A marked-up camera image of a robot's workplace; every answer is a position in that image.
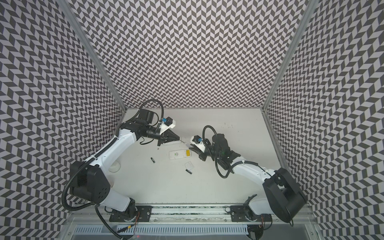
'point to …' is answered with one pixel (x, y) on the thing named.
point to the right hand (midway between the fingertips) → (191, 149)
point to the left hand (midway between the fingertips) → (178, 138)
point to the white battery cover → (189, 165)
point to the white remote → (179, 154)
